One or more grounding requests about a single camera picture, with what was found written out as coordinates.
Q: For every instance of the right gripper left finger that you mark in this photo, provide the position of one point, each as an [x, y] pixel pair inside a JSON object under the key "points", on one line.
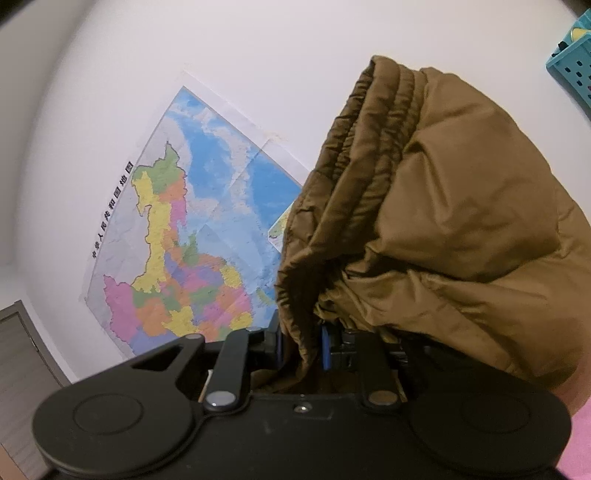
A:
{"points": [[270, 349]]}

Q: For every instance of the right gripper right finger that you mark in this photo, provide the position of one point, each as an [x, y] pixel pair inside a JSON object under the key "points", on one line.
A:
{"points": [[348, 348]]}

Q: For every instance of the dark brown puffer jacket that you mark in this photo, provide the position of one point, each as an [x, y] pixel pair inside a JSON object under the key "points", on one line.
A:
{"points": [[430, 211]]}

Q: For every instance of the pink bed sheet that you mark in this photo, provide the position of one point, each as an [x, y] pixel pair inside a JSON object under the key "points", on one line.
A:
{"points": [[577, 428]]}

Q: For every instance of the grey wooden door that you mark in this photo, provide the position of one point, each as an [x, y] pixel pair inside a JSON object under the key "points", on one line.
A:
{"points": [[29, 374]]}

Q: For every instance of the teal plastic storage basket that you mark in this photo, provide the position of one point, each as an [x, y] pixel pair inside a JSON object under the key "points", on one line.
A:
{"points": [[569, 63]]}

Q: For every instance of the colourful wall map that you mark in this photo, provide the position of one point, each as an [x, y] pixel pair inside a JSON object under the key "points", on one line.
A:
{"points": [[190, 239]]}

